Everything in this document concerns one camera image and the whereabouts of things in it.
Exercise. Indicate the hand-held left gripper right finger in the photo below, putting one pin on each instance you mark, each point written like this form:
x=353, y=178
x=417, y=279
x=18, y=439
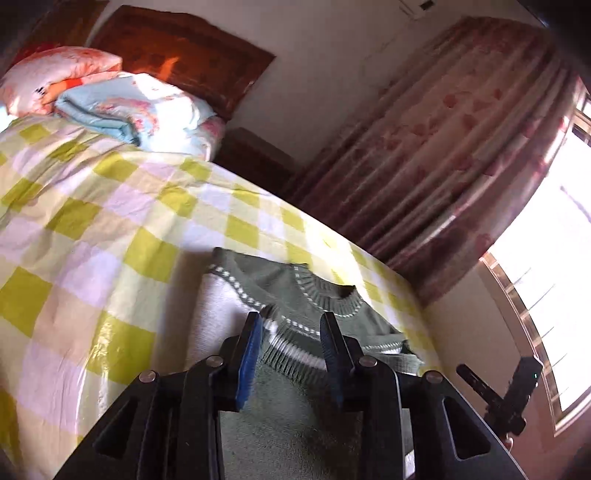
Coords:
x=332, y=360

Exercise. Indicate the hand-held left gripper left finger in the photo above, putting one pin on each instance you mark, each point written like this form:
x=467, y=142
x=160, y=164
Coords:
x=247, y=364

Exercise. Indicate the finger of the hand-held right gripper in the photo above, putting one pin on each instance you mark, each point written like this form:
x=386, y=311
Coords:
x=478, y=385

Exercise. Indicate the green knit sweater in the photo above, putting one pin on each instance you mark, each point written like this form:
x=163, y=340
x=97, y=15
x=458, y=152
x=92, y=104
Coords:
x=286, y=443

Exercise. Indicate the window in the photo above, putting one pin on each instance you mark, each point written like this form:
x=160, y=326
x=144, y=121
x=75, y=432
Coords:
x=554, y=277

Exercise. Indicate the yellow checked bed sheet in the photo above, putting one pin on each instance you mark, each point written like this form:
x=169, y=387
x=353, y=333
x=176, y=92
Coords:
x=92, y=230

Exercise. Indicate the wooden nightstand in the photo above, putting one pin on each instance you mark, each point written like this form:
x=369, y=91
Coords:
x=258, y=157

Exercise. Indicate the pink floral pillow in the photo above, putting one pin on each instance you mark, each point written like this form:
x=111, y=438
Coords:
x=51, y=78
x=213, y=134

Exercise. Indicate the pink floral curtain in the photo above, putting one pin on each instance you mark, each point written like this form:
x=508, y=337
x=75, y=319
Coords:
x=438, y=152

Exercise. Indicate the light blue folded blanket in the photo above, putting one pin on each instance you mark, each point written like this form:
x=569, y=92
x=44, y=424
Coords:
x=138, y=110

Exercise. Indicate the large carved wooden headboard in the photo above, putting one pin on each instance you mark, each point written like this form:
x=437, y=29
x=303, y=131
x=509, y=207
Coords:
x=194, y=50

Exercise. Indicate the small wooden headboard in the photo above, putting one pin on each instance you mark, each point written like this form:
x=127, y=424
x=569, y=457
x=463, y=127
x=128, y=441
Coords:
x=51, y=23

